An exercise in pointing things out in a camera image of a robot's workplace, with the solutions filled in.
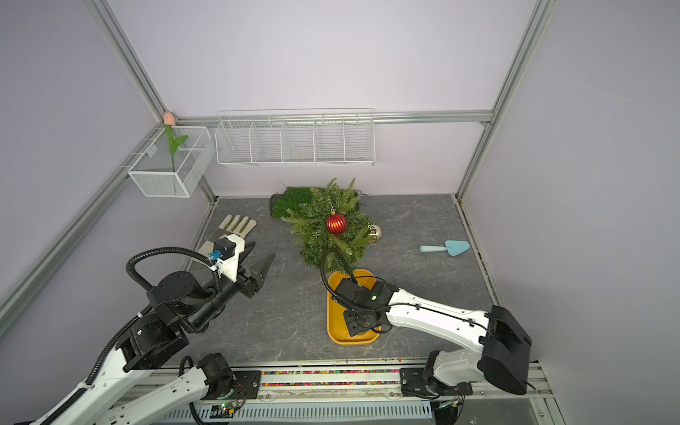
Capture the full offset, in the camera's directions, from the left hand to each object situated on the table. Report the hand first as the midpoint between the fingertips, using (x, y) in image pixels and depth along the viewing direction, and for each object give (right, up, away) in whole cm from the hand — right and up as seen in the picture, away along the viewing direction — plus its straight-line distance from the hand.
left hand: (264, 250), depth 60 cm
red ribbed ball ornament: (+16, +6, +9) cm, 19 cm away
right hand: (+22, -23, +17) cm, 36 cm away
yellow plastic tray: (+16, -28, +25) cm, 41 cm away
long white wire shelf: (-1, +40, +42) cm, 58 cm away
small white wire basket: (-40, +22, +18) cm, 49 cm away
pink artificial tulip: (-41, +34, +30) cm, 61 cm away
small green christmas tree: (+8, +5, +14) cm, 17 cm away
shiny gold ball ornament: (+27, +3, +18) cm, 32 cm away
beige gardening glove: (-29, +6, +51) cm, 59 cm away
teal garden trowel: (+60, -3, +42) cm, 73 cm away
